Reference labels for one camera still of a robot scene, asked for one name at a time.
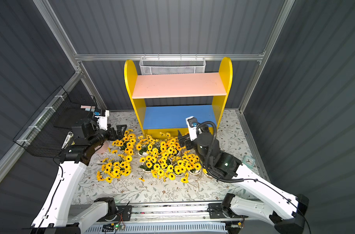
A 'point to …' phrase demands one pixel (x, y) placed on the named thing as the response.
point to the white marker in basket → (69, 137)
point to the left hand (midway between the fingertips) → (116, 125)
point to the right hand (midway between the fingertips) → (191, 127)
